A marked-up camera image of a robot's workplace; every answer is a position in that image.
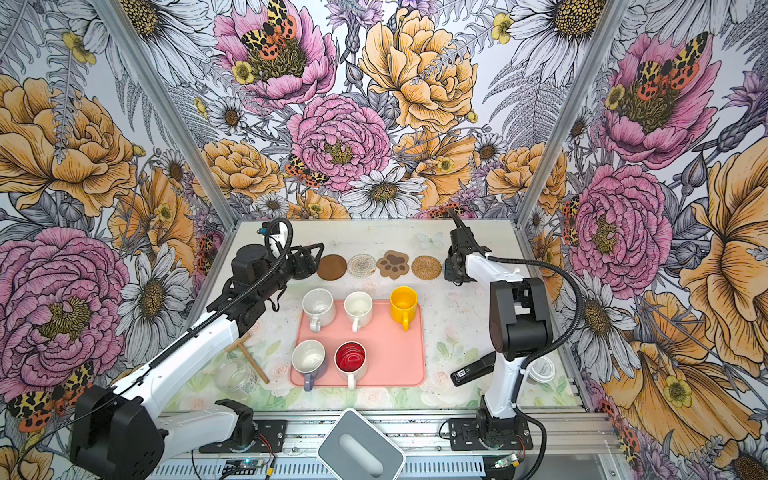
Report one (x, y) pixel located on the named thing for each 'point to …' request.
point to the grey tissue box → (356, 450)
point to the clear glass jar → (236, 376)
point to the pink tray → (394, 357)
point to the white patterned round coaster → (361, 265)
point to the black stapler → (474, 371)
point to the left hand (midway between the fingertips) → (314, 254)
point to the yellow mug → (403, 305)
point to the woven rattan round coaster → (426, 267)
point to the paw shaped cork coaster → (393, 264)
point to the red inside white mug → (350, 358)
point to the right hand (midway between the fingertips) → (458, 280)
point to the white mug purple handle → (308, 357)
